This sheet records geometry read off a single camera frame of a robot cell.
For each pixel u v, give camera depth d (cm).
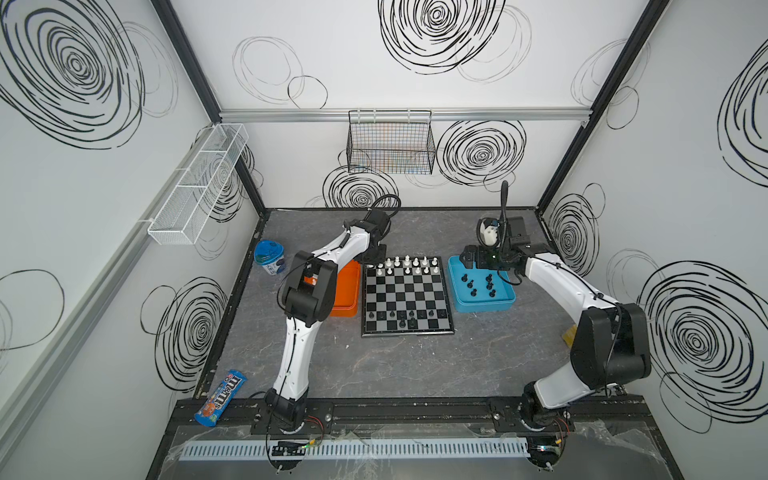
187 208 74
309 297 57
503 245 71
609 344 44
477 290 96
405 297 94
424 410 75
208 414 74
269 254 94
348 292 93
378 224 83
